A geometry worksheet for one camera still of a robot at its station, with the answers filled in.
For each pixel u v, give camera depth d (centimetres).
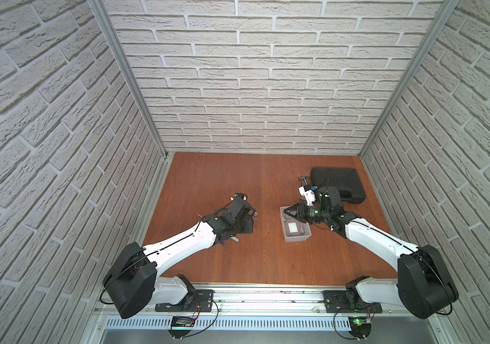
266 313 73
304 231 90
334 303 73
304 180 107
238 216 64
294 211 80
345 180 103
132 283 41
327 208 67
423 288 42
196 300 73
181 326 70
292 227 92
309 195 79
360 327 69
